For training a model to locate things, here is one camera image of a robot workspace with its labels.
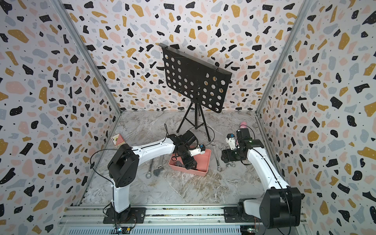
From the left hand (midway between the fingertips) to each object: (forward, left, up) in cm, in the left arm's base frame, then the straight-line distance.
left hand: (194, 160), depth 88 cm
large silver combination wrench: (-2, -15, -5) cm, 16 cm away
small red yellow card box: (+19, +53, -5) cm, 57 cm away
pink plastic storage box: (+3, -5, -7) cm, 9 cm away
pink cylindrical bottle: (+29, -37, -4) cm, 47 cm away
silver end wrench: (0, -21, -6) cm, 22 cm away
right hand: (0, -20, +6) cm, 20 cm away
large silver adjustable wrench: (-2, +21, -5) cm, 22 cm away
